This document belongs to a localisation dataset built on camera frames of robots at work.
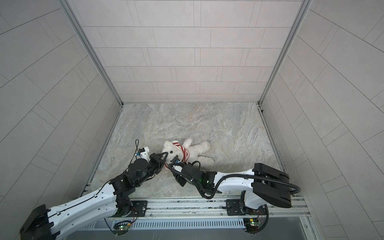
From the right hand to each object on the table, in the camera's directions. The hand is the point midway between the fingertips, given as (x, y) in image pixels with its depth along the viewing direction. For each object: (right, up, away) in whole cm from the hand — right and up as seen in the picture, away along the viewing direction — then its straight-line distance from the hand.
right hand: (173, 172), depth 76 cm
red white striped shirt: (+1, +14, +5) cm, 15 cm away
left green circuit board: (-21, -20, -11) cm, 31 cm away
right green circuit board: (+37, -21, -8) cm, 44 cm away
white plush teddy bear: (+12, +9, +8) cm, 17 cm away
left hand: (0, +10, -1) cm, 10 cm away
